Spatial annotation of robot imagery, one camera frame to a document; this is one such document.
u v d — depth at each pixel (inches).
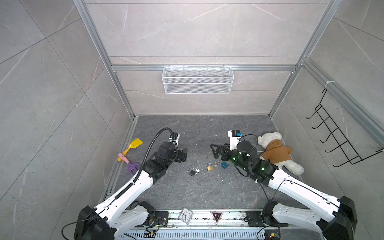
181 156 27.6
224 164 35.8
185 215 28.7
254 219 28.7
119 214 17.0
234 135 24.9
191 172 35.0
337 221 14.9
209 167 36.3
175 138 26.1
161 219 28.7
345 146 25.4
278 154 35.9
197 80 39.6
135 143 40.2
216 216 29.2
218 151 25.4
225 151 24.9
